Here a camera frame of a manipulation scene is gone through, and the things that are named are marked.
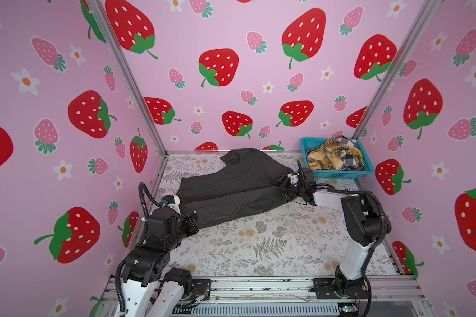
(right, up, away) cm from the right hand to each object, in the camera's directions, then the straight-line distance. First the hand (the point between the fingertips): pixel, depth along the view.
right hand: (271, 186), depth 94 cm
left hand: (-29, -8, -25) cm, 39 cm away
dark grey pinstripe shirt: (-11, +2, +16) cm, 20 cm away
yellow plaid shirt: (+33, +15, +11) cm, 38 cm away
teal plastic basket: (+45, +6, +8) cm, 46 cm away
